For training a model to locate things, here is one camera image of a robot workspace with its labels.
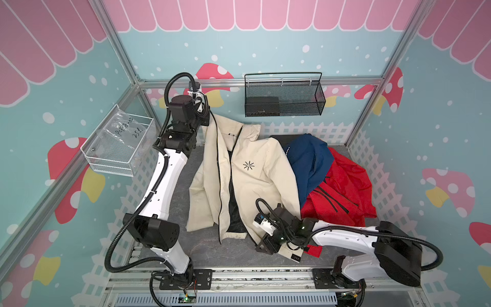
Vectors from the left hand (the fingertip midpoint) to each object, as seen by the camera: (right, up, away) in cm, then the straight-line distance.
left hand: (200, 106), depth 72 cm
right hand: (+23, -55, +5) cm, 60 cm away
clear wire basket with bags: (-30, -14, 0) cm, 33 cm away
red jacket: (+65, -38, +19) cm, 78 cm away
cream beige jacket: (+14, -27, +15) cm, 34 cm away
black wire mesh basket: (+36, +13, +22) cm, 44 cm away
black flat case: (+36, -11, +17) cm, 41 cm away
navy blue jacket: (+46, -19, +13) cm, 52 cm away
